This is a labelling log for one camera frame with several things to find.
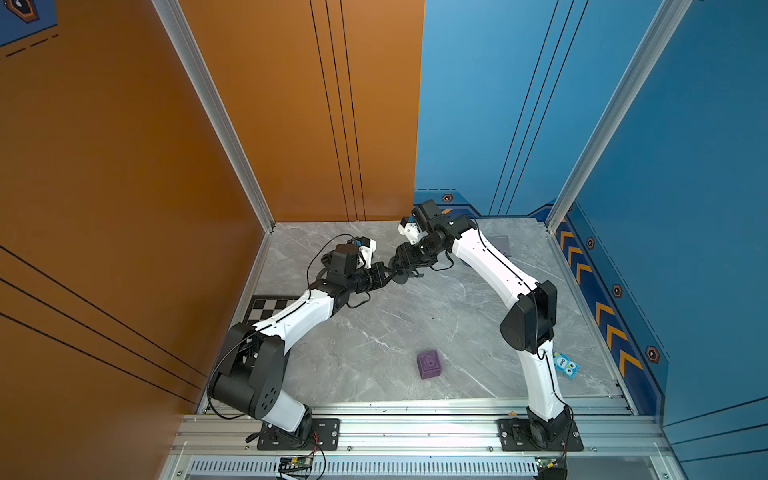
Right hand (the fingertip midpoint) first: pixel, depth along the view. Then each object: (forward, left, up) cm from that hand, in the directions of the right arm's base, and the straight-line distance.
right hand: (401, 262), depth 87 cm
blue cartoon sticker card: (-24, -46, -17) cm, 54 cm away
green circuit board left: (-46, +26, -20) cm, 57 cm away
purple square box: (-25, -7, -13) cm, 29 cm away
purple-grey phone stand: (+22, -38, -16) cm, 47 cm away
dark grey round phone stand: (-5, 0, 0) cm, 5 cm away
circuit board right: (-47, -36, -20) cm, 62 cm away
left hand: (-2, +2, 0) cm, 3 cm away
